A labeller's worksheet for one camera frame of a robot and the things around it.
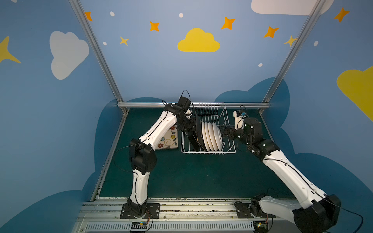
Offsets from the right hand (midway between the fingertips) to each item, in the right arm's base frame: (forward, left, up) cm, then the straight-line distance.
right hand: (229, 124), depth 78 cm
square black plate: (+4, +16, -10) cm, 20 cm away
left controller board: (-46, +45, -29) cm, 70 cm away
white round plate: (-2, +13, -11) cm, 17 cm away
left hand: (+2, +18, -7) cm, 19 cm away
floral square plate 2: (-4, +18, -8) cm, 20 cm away
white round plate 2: (-2, +11, -11) cm, 16 cm away
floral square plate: (+4, +36, -25) cm, 44 cm away
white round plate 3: (-1, +8, -11) cm, 13 cm away
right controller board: (-42, -18, -30) cm, 55 cm away
